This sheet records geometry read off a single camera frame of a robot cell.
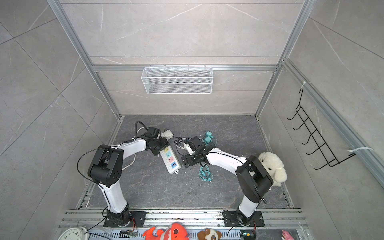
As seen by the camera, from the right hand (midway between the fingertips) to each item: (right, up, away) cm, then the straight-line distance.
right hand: (189, 157), depth 90 cm
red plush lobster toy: (-5, -27, -26) cm, 38 cm away
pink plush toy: (+46, -32, -22) cm, 60 cm away
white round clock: (-50, -30, -24) cm, 62 cm away
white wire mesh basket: (-9, +51, +10) cm, 53 cm away
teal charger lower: (+13, +10, +13) cm, 21 cm away
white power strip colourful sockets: (-12, -2, +1) cm, 12 cm away
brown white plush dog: (+10, -31, -22) cm, 39 cm away
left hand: (-15, +8, +9) cm, 19 cm away
